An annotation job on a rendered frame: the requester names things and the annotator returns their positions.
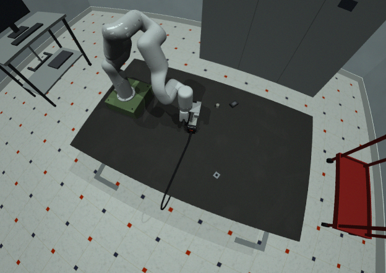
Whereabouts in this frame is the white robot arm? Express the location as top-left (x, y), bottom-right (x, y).
top-left (101, 10), bottom-right (201, 118)

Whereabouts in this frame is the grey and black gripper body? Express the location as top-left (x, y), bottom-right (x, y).
top-left (179, 110), bottom-right (190, 122)

